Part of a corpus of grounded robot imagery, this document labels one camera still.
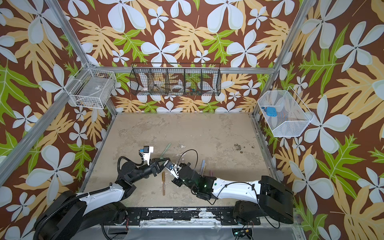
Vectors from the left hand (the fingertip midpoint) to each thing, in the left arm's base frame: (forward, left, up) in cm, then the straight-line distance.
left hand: (168, 158), depth 74 cm
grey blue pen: (+7, -20, -18) cm, 28 cm away
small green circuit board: (-29, -38, -22) cm, 53 cm away
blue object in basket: (+27, -59, +7) cm, 65 cm away
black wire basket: (+51, -1, +12) cm, 53 cm away
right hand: (-3, -1, -5) cm, 6 cm away
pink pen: (-1, -24, -18) cm, 30 cm away
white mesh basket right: (+19, -66, +12) cm, 69 cm away
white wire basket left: (+37, +45, +14) cm, 59 cm away
